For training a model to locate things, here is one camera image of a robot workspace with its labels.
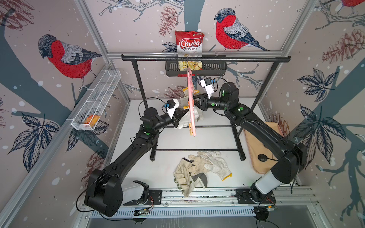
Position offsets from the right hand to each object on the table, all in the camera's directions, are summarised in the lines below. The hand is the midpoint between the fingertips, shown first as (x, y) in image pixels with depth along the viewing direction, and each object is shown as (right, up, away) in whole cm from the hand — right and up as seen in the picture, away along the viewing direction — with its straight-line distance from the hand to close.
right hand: (189, 99), depth 68 cm
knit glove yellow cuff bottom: (+17, -38, +14) cm, 45 cm away
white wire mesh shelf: (-53, 0, +9) cm, 54 cm away
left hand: (0, -4, +1) cm, 4 cm away
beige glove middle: (-2, -45, +9) cm, 45 cm away
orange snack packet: (-46, -10, -4) cm, 47 cm away
